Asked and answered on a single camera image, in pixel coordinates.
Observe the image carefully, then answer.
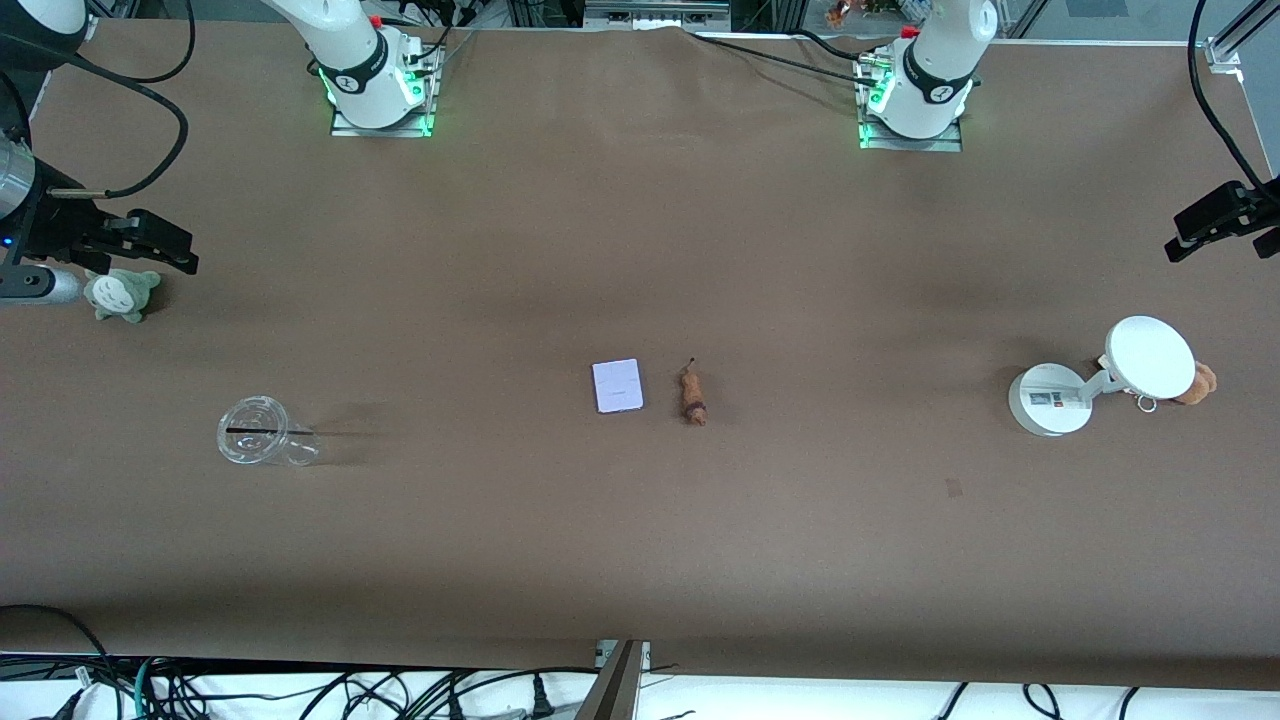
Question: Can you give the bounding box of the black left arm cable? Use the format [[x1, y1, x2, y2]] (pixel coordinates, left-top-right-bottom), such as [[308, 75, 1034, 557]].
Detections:
[[1187, 0, 1280, 201]]

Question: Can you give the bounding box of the grey totoro plush toy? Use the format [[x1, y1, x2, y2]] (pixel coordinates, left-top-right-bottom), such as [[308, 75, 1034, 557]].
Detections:
[[83, 266, 162, 324]]

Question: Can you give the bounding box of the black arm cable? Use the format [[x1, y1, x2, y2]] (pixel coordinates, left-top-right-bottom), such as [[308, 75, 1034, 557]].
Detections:
[[45, 0, 197, 199], [1187, 0, 1280, 201]]

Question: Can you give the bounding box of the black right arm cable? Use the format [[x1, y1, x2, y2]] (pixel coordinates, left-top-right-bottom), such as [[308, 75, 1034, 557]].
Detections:
[[45, 0, 197, 199]]

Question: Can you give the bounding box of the brown bear plush keychain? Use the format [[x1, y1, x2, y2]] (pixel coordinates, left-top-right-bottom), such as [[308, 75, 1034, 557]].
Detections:
[[1172, 362, 1218, 406]]

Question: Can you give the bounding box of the clear plastic cup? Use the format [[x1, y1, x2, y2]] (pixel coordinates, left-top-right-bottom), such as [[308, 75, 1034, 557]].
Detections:
[[216, 395, 321, 468]]

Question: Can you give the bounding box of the brown lion statue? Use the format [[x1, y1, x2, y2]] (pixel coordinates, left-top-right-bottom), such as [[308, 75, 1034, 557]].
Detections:
[[679, 358, 709, 428]]

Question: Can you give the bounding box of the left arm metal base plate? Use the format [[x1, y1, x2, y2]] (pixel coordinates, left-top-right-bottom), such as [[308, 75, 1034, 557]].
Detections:
[[857, 55, 963, 153]]

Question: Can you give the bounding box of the table frame beam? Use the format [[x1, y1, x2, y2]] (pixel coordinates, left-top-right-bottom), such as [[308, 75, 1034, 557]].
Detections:
[[575, 640, 653, 720]]

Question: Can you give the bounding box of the black base power cable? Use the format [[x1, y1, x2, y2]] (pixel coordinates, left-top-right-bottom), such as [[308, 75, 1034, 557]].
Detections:
[[795, 28, 878, 63], [688, 32, 871, 83]]

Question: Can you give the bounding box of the silver metal rail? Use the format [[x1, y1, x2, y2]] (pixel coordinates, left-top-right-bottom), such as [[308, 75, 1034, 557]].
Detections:
[[585, 0, 731, 31]]

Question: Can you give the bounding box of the aluminium frame post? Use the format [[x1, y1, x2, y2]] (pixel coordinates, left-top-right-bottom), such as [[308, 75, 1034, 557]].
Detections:
[[1205, 0, 1280, 71]]

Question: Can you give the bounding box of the brown table cover sheet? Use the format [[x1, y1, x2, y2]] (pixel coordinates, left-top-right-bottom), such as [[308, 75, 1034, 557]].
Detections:
[[0, 18, 1280, 691]]

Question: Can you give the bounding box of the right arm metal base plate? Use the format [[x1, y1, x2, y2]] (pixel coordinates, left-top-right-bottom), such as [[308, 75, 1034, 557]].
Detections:
[[330, 45, 438, 138]]

